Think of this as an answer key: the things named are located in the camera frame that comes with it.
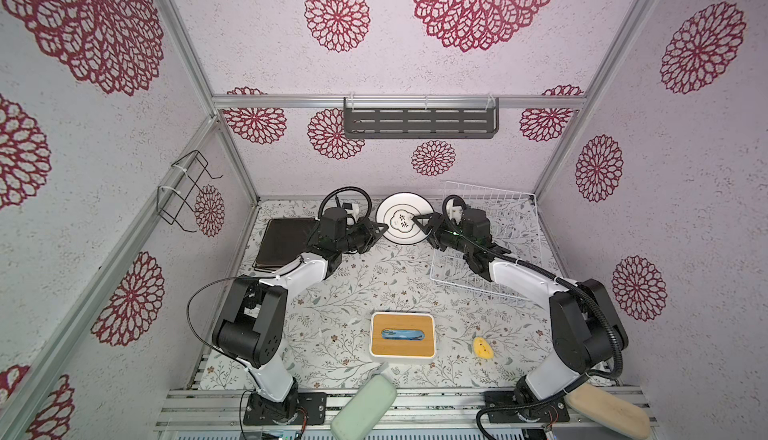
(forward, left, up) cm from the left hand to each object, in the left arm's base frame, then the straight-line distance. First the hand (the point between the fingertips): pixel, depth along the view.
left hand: (388, 229), depth 87 cm
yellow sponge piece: (-29, -25, -17) cm, 42 cm away
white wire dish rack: (+14, -48, -19) cm, 53 cm away
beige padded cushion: (-44, -52, -16) cm, 70 cm away
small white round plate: (+5, -3, +2) cm, 6 cm away
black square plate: (+14, +40, -23) cm, 48 cm away
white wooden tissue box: (-25, -3, -16) cm, 30 cm away
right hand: (+1, -7, +4) cm, 9 cm away
